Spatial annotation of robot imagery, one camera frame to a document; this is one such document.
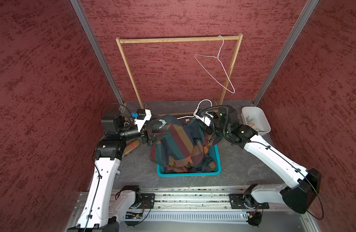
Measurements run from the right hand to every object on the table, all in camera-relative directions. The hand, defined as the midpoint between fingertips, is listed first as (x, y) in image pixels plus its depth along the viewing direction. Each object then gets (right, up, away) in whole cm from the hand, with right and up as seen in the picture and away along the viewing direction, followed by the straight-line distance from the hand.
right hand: (198, 120), depth 74 cm
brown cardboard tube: (-41, -18, +17) cm, 48 cm away
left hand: (-17, -3, -13) cm, 22 cm away
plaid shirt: (-6, -14, -6) cm, 16 cm away
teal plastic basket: (+10, -19, +9) cm, 24 cm away
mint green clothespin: (-17, -1, -8) cm, 19 cm away
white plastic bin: (+49, +1, +37) cm, 62 cm away
